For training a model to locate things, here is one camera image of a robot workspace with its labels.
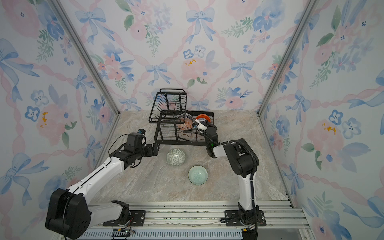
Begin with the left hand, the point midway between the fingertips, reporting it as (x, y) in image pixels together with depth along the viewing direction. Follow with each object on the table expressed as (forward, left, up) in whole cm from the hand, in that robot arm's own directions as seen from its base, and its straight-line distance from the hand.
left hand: (153, 146), depth 86 cm
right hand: (+20, -34, +2) cm, 39 cm away
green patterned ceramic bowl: (-1, -12, -12) cm, 17 cm away
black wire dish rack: (+32, -6, -4) cm, 33 cm away
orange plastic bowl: (+25, -29, -2) cm, 39 cm away
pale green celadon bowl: (-13, -26, -10) cm, 31 cm away
